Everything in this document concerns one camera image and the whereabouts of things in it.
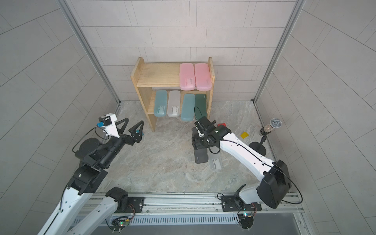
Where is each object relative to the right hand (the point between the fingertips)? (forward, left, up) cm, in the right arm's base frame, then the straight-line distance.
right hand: (197, 143), depth 79 cm
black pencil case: (-6, -1, -2) cm, 6 cm away
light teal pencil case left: (+20, +20, +9) cm, 30 cm away
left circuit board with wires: (-31, +37, -11) cm, 50 cm away
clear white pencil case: (-5, -10, -12) cm, 17 cm away
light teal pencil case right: (+20, +4, +8) cm, 22 cm away
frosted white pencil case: (+23, +13, +9) cm, 27 cm away
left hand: (0, +24, +23) cm, 33 cm away
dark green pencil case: (+18, -3, +8) cm, 20 cm away
